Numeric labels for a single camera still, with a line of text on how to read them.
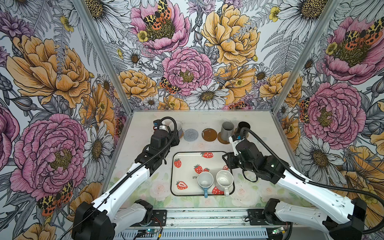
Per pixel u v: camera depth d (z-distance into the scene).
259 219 0.74
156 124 0.67
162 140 0.59
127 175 0.49
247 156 0.53
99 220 0.38
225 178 0.85
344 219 0.39
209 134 1.06
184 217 0.76
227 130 0.97
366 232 0.44
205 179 0.85
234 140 0.65
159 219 0.73
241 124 1.02
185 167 0.92
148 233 0.72
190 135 1.08
